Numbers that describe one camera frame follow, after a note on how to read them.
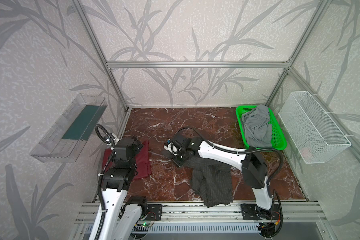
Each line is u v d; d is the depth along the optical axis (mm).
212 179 790
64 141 636
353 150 578
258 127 1044
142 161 890
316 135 629
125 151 490
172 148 731
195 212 753
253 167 483
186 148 626
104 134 483
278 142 946
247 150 509
